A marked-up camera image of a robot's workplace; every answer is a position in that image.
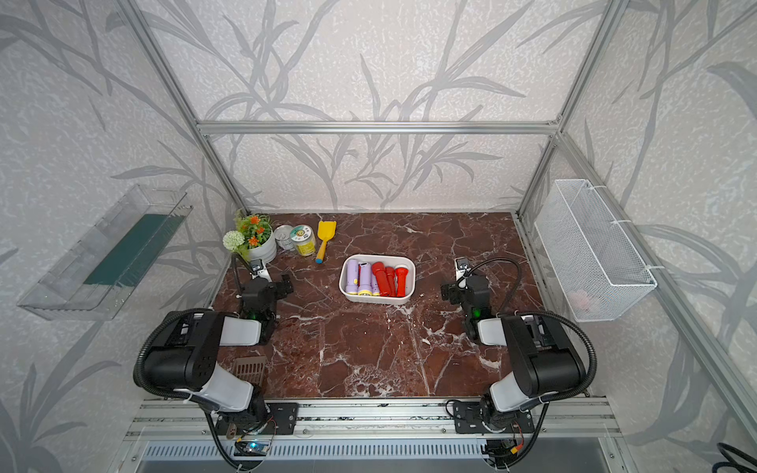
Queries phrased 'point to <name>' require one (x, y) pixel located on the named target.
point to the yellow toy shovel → (326, 231)
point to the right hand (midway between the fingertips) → (460, 272)
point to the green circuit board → (250, 448)
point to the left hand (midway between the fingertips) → (270, 273)
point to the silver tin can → (284, 236)
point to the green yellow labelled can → (304, 239)
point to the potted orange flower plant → (254, 236)
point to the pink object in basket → (579, 298)
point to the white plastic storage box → (387, 260)
